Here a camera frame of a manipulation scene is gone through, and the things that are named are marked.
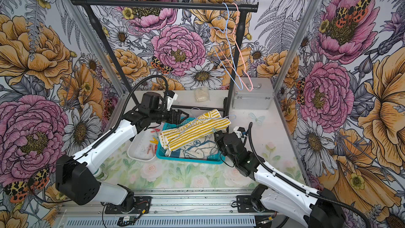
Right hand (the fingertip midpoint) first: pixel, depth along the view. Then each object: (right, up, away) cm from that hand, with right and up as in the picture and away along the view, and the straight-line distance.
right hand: (212, 136), depth 78 cm
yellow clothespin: (-34, -6, +16) cm, 38 cm away
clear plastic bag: (-7, +24, +40) cm, 47 cm away
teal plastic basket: (-26, -9, +5) cm, 28 cm away
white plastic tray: (-40, -9, +15) cm, 43 cm away
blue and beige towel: (-4, -8, +6) cm, 11 cm away
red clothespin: (-33, 0, +21) cm, 39 cm away
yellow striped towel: (-21, -2, +3) cm, 21 cm away
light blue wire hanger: (+6, +9, +11) cm, 15 cm away
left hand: (-15, +9, +1) cm, 18 cm away
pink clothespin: (-35, -9, +13) cm, 39 cm away
